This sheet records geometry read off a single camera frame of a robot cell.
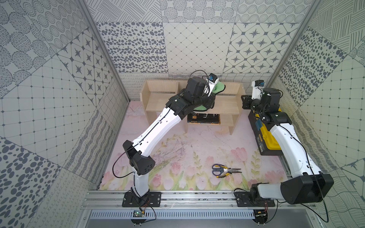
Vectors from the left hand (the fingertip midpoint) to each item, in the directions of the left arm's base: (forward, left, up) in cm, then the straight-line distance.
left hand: (213, 89), depth 68 cm
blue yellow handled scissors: (-25, -7, -42) cm, 49 cm away
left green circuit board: (-47, +37, -43) cm, 74 cm away
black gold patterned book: (+3, +2, -28) cm, 28 cm away
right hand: (+3, -18, -8) cm, 20 cm away
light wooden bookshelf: (+9, -12, -17) cm, 23 cm away
